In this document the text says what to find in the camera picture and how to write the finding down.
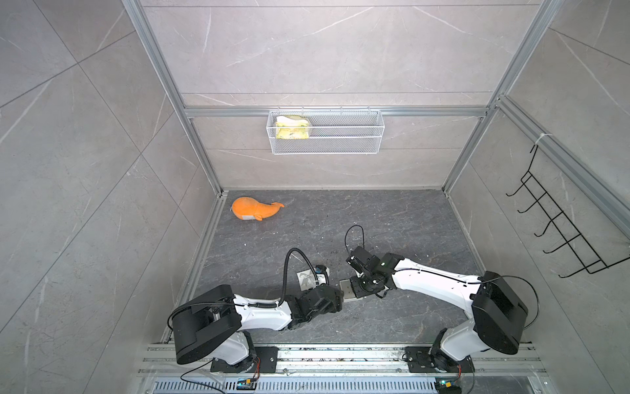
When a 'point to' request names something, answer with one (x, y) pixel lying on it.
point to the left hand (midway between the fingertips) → (340, 291)
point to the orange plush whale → (248, 208)
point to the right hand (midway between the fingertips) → (358, 289)
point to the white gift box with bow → (307, 280)
